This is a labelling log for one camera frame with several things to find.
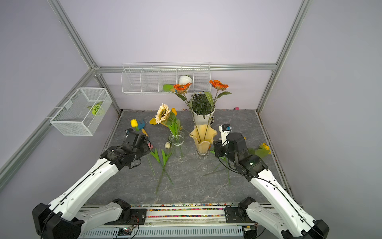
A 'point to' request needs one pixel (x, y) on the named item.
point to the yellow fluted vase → (203, 136)
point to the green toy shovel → (166, 87)
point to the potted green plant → (202, 109)
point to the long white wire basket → (151, 77)
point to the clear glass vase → (177, 149)
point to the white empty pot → (184, 79)
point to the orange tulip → (174, 124)
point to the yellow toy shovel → (153, 121)
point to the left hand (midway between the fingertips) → (145, 148)
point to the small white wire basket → (83, 112)
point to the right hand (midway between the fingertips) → (215, 141)
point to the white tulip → (164, 163)
